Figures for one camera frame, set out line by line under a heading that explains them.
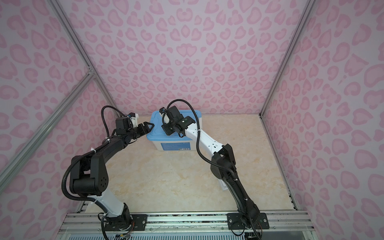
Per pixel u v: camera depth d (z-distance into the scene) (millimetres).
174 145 918
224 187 817
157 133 883
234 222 726
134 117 854
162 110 795
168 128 793
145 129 837
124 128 734
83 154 495
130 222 717
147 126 854
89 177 476
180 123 660
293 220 750
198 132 618
